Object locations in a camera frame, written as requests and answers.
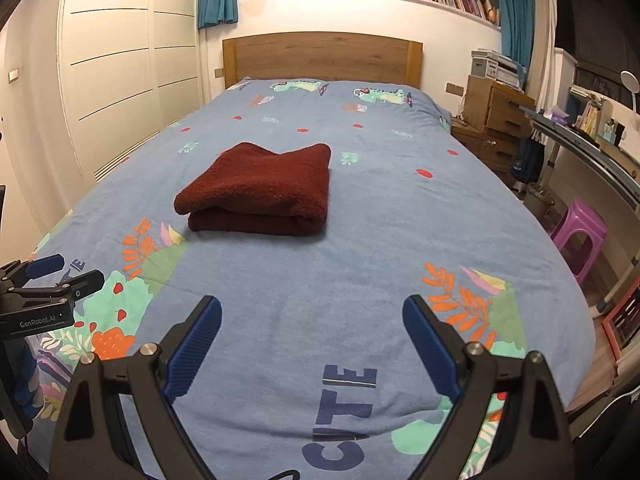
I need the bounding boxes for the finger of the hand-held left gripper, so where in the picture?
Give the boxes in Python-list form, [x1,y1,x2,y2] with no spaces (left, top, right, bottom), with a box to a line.
[10,269,106,307]
[0,254,66,293]

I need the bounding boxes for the wooden drawer cabinet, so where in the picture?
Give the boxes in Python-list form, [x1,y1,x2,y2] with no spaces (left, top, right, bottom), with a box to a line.
[452,75,538,186]

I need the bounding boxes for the white wardrobe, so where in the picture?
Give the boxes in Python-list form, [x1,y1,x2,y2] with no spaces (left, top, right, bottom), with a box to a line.
[57,0,211,191]

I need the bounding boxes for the white shelf cabinet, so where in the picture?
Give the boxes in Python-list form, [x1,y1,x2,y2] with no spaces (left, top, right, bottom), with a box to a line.
[552,47,581,111]

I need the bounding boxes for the red framed rack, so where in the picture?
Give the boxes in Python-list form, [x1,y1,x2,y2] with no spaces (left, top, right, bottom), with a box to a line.
[602,290,640,361]

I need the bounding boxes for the bed with blue printed sheet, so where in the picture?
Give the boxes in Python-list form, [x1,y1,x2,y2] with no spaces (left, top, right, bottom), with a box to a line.
[22,76,598,480]

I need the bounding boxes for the wooden headboard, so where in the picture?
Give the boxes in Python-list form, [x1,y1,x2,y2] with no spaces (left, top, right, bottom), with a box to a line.
[221,31,424,92]

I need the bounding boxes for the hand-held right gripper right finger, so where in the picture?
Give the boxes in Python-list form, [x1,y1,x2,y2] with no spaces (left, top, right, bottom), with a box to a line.
[401,294,576,480]

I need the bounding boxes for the dark red knit sweater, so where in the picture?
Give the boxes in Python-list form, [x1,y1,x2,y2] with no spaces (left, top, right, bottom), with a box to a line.
[173,142,333,237]

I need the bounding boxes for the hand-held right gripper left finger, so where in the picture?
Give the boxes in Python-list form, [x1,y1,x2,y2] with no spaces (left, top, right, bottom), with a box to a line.
[47,295,223,480]

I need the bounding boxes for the grey desk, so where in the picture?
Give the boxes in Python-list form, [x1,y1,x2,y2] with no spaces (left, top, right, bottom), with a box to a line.
[520,105,640,306]

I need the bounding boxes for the dark blue bag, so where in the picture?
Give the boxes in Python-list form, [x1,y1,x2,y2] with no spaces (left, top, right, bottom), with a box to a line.
[511,130,546,183]

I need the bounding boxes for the purple plastic stool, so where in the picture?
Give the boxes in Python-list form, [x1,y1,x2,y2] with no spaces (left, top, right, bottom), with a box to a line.
[550,196,608,286]

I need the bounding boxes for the books on desk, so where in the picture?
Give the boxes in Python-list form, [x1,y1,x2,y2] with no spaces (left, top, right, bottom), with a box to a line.
[570,85,616,141]

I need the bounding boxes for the white printer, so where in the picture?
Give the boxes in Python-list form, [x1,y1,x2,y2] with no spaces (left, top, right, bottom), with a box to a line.
[470,49,528,86]

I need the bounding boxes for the person's left hand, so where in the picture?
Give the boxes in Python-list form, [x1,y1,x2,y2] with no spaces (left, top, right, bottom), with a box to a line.
[11,339,45,419]

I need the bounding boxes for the white round desk lamp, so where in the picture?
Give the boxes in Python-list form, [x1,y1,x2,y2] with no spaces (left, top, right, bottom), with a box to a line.
[620,70,640,126]

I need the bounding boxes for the grey waste bin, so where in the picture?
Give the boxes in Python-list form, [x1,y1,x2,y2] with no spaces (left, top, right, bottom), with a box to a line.
[522,184,556,221]

